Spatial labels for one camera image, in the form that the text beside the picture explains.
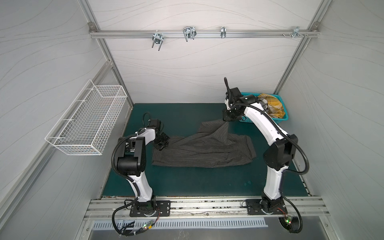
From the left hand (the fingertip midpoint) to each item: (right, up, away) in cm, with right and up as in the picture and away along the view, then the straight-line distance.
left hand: (170, 141), depth 98 cm
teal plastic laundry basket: (+72, +14, +3) cm, 74 cm away
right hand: (+36, +17, -11) cm, 41 cm away
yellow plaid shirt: (+73, +24, +9) cm, 77 cm away
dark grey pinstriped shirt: (+27, -4, -3) cm, 28 cm away
